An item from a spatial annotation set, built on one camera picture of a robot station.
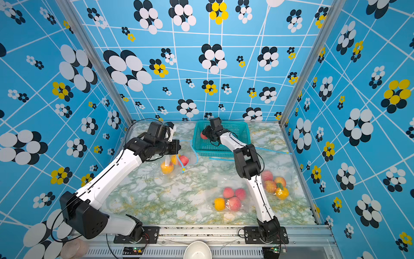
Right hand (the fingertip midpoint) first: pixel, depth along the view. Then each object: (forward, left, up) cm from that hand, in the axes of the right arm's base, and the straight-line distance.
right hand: (206, 131), depth 109 cm
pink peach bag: (-48, -16, +2) cm, 50 cm away
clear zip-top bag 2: (-33, -17, -6) cm, 37 cm away
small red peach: (-4, +2, -1) cm, 4 cm away
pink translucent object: (-66, +55, -3) cm, 86 cm away
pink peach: (-42, -13, -1) cm, 44 cm away
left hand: (-26, +9, +18) cm, 33 cm away
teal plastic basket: (-9, +1, -6) cm, 11 cm away
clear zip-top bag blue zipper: (-36, -40, -1) cm, 54 cm away
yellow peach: (-25, +17, +5) cm, 31 cm away
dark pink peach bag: (-42, -19, -1) cm, 46 cm away
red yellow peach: (-39, -35, 0) cm, 52 cm away
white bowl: (-66, +1, -3) cm, 66 cm away
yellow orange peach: (-48, -8, 0) cm, 48 cm away
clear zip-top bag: (-30, +19, +5) cm, 36 cm away
